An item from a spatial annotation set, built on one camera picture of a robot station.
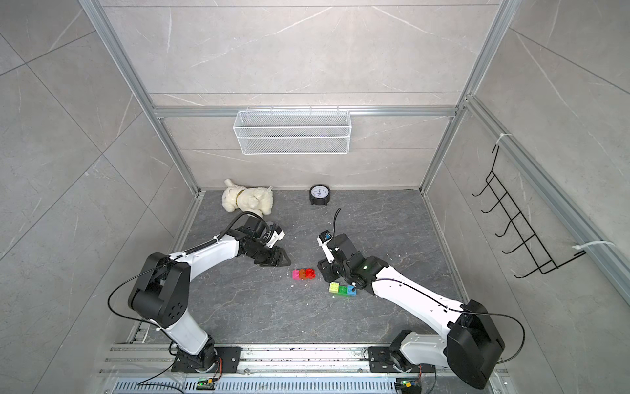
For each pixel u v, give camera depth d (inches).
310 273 35.2
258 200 40.7
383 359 28.9
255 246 30.2
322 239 28.2
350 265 23.6
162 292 18.3
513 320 16.5
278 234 33.7
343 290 33.9
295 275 34.7
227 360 28.9
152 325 19.6
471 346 15.5
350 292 32.9
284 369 28.7
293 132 39.6
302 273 34.8
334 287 33.8
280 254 32.0
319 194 45.1
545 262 22.9
